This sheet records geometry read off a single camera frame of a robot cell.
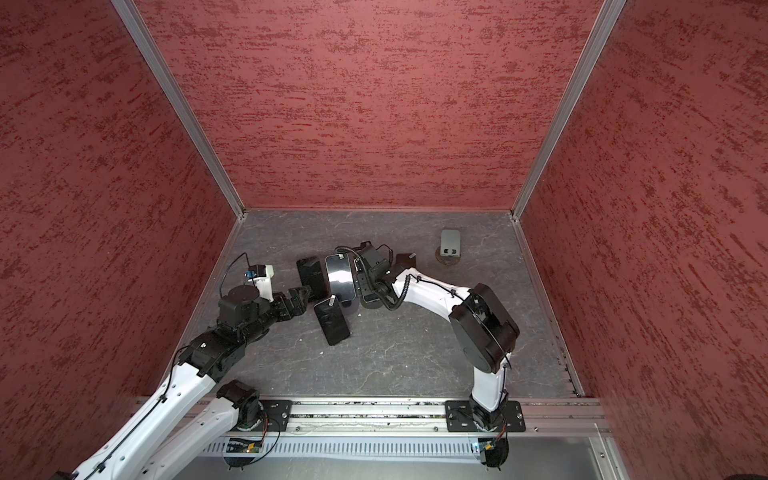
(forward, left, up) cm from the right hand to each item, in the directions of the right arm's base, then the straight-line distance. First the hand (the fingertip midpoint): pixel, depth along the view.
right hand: (367, 285), depth 90 cm
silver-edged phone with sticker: (+2, +8, +2) cm, 9 cm away
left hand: (-9, +18, +9) cm, 22 cm away
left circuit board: (-39, +31, -10) cm, 51 cm away
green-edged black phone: (-5, -1, -1) cm, 5 cm away
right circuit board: (-42, -32, -9) cm, 53 cm away
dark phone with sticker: (+16, -13, -9) cm, 22 cm away
